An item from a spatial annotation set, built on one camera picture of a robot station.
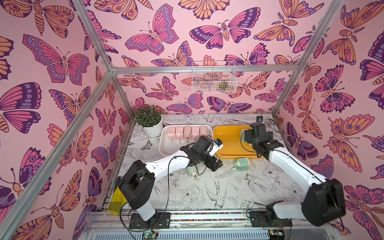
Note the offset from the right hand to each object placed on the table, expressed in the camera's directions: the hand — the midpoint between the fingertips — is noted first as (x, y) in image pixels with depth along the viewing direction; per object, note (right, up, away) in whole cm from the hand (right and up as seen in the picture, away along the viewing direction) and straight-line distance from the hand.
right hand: (255, 132), depth 85 cm
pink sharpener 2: (-44, -1, +16) cm, 47 cm away
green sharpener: (-35, -22, -1) cm, 42 cm away
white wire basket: (-22, +35, +10) cm, 43 cm away
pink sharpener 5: (-29, +1, +16) cm, 33 cm away
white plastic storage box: (-52, -11, +18) cm, 57 cm away
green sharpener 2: (-7, -18, +1) cm, 19 cm away
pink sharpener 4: (-34, -1, +16) cm, 37 cm away
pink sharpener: (-50, -1, +16) cm, 52 cm away
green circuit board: (-56, -49, -13) cm, 76 cm away
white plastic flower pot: (-61, 0, +16) cm, 63 cm away
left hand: (-21, -15, -2) cm, 26 cm away
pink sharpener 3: (-39, -1, +15) cm, 42 cm away
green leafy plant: (-64, +10, +9) cm, 65 cm away
